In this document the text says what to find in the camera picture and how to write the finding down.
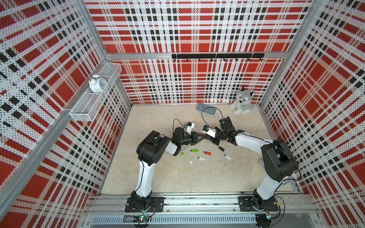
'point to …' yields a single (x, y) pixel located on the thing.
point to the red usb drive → (207, 153)
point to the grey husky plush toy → (244, 104)
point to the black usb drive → (221, 148)
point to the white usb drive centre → (201, 158)
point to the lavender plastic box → (290, 180)
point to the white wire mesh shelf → (86, 108)
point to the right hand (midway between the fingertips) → (209, 134)
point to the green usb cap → (182, 153)
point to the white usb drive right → (227, 157)
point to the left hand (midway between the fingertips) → (207, 136)
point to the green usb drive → (194, 150)
